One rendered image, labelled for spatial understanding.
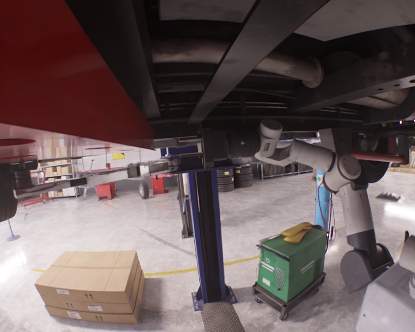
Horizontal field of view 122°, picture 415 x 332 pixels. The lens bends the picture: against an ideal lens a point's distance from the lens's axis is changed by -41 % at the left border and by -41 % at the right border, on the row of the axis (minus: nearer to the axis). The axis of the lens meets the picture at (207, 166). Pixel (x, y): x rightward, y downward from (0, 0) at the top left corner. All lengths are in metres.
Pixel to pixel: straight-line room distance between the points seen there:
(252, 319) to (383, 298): 1.67
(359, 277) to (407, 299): 0.17
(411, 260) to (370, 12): 0.39
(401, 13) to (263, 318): 2.09
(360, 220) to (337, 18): 0.47
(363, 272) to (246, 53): 0.53
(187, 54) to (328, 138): 0.63
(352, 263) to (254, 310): 1.65
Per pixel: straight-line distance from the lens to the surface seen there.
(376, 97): 0.81
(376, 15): 0.30
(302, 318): 2.09
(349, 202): 0.60
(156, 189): 8.00
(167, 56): 0.45
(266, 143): 0.56
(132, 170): 1.09
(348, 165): 0.59
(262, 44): 0.18
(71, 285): 2.17
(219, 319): 2.02
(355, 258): 0.57
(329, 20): 0.32
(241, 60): 0.21
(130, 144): 0.20
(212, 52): 0.46
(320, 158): 0.59
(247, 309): 2.14
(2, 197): 1.31
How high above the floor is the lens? 1.58
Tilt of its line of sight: 5 degrees down
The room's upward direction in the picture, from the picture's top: 5 degrees counter-clockwise
